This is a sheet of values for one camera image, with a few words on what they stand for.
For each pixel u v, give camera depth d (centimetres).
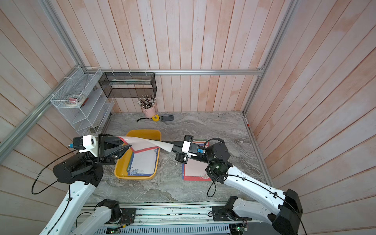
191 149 41
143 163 90
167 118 117
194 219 73
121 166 89
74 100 71
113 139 45
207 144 50
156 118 114
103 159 44
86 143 38
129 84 89
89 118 78
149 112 112
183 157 50
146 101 114
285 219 38
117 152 44
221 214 73
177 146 49
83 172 42
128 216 73
